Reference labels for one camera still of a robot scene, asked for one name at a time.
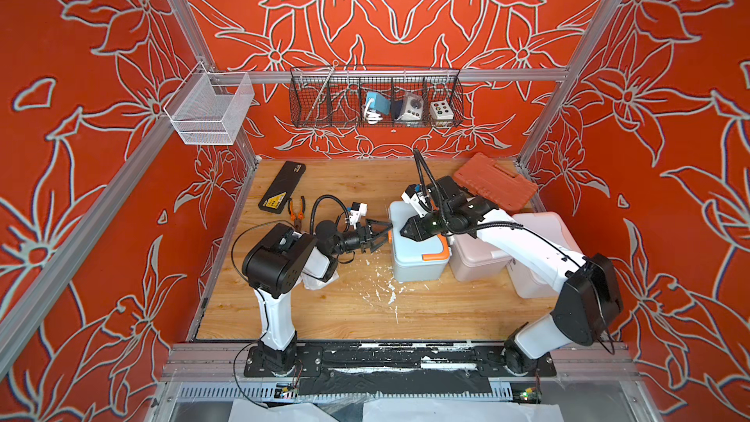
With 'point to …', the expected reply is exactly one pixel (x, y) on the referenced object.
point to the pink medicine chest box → (472, 259)
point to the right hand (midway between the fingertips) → (399, 234)
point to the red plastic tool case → (510, 190)
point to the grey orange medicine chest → (424, 260)
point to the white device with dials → (413, 107)
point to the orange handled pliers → (299, 220)
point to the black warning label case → (282, 187)
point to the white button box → (440, 110)
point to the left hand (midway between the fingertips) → (391, 235)
